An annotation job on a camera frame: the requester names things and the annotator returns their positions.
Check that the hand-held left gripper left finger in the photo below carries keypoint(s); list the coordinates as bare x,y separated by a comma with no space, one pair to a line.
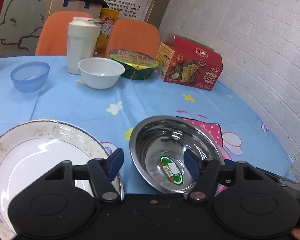
116,163

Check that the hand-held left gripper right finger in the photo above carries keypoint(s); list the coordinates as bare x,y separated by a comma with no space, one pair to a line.
191,165

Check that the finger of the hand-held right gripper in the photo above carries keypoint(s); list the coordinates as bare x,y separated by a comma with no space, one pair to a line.
227,182

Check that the stainless steel bowl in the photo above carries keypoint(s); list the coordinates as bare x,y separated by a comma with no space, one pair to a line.
162,142

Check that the white gold-rimmed plate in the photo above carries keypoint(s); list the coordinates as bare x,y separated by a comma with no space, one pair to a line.
35,152

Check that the white bowl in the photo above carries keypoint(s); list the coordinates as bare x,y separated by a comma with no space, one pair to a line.
100,76

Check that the blue plastic bowl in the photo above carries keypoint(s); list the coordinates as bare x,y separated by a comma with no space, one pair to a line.
30,76

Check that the blue printed tablecloth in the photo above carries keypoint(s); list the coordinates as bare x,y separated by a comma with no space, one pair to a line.
165,102

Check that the red cracker box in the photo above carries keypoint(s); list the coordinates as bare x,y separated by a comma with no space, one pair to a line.
190,67

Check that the green instant noodle bowl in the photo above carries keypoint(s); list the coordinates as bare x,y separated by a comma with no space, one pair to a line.
137,67

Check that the white tumbler with lid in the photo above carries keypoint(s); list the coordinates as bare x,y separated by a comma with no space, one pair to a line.
77,45

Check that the orange chair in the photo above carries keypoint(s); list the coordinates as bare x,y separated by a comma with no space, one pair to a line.
55,35
135,36

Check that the yellow snack bag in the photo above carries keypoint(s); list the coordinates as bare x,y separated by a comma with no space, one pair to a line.
106,25

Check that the brown paper bag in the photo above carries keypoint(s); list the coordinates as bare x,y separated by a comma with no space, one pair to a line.
75,8

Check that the glass door with rabbit drawing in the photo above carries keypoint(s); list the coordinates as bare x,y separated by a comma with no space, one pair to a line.
25,10

